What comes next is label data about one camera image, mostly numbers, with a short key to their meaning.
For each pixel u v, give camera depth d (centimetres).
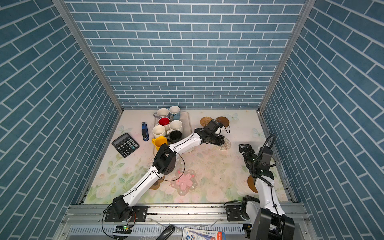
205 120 114
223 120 115
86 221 73
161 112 111
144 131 108
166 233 65
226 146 99
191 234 68
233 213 74
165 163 67
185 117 115
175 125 103
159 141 92
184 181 84
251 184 84
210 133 84
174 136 93
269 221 40
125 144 98
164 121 105
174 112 109
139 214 74
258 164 65
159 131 99
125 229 72
